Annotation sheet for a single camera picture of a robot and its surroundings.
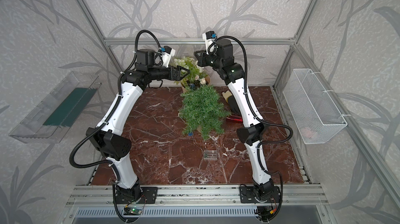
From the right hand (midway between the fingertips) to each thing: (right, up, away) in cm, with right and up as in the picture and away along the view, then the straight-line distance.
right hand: (194, 52), depth 73 cm
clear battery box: (+8, -54, +13) cm, 56 cm away
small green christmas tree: (+4, -28, +2) cm, 28 cm away
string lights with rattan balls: (-4, -43, +16) cm, 45 cm away
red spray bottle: (+23, -35, +24) cm, 48 cm away
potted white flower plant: (-1, -8, +25) cm, 26 cm away
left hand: (-5, -8, +1) cm, 10 cm away
